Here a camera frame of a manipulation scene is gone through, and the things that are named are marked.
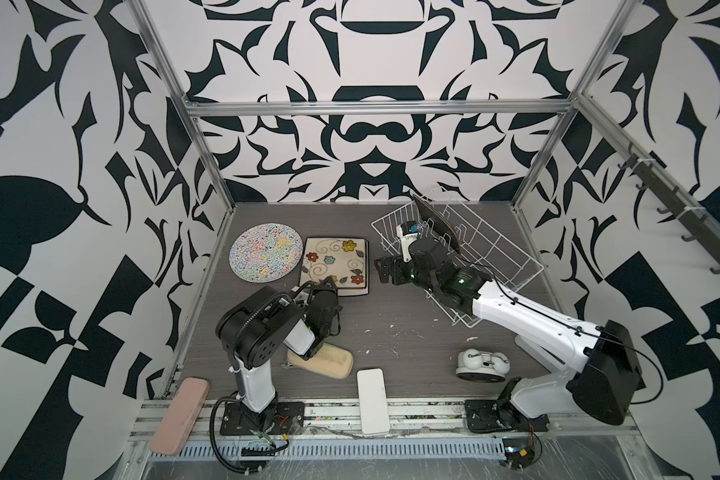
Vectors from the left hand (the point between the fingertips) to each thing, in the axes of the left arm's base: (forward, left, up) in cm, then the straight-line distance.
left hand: (337, 270), depth 91 cm
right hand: (-5, -14, +13) cm, 20 cm away
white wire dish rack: (+11, -49, -5) cm, 50 cm away
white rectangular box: (-38, -9, -4) cm, 39 cm away
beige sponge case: (-25, +2, -5) cm, 25 cm away
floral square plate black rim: (+7, -2, -4) cm, 8 cm away
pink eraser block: (-36, +38, -7) cm, 53 cm away
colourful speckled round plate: (+13, +25, -8) cm, 29 cm away
